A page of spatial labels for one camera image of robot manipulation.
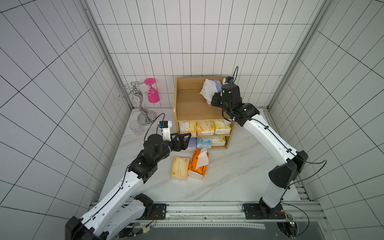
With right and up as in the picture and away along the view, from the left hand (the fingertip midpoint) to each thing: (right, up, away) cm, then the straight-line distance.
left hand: (183, 137), depth 72 cm
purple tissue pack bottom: (+5, -6, +18) cm, 20 cm away
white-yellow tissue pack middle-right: (+21, +5, +9) cm, 24 cm away
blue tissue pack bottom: (+10, -7, +20) cm, 23 cm away
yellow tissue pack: (-2, -19, +11) cm, 22 cm away
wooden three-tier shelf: (+5, +11, +1) cm, 12 cm away
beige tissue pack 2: (+12, +4, +8) cm, 15 cm away
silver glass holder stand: (-31, +10, +40) cm, 52 cm away
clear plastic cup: (-33, +4, +26) cm, 42 cm away
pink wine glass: (-24, +25, +34) cm, 49 cm away
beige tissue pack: (0, +5, +7) cm, 9 cm away
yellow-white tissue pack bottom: (+22, -6, +20) cm, 31 cm away
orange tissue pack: (+8, -16, +9) cm, 20 cm away
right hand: (+12, +21, +3) cm, 25 cm away
